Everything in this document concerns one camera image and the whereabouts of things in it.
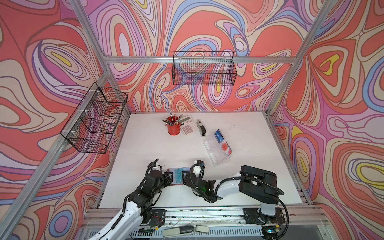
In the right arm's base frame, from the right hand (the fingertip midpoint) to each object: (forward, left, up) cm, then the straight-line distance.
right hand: (184, 176), depth 87 cm
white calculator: (+37, -3, +2) cm, 37 cm away
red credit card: (+13, -25, +9) cm, 30 cm away
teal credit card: (0, +3, 0) cm, 4 cm away
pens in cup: (+36, +7, +10) cm, 38 cm away
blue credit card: (+23, -23, +8) cm, 33 cm away
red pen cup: (+31, +7, +10) cm, 33 cm away
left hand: (+1, +6, +3) cm, 7 cm away
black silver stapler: (+33, -12, +4) cm, 35 cm away
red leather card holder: (+4, +7, +1) cm, 8 cm away
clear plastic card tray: (+15, -21, +5) cm, 26 cm away
